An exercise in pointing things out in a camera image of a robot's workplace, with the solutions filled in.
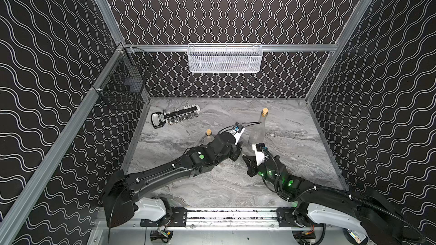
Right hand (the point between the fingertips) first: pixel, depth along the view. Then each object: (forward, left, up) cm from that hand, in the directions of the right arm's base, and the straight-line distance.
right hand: (244, 156), depth 80 cm
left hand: (0, +1, +12) cm, 12 cm away
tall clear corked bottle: (+13, -8, -1) cm, 16 cm away
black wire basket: (+40, +67, +14) cm, 79 cm away
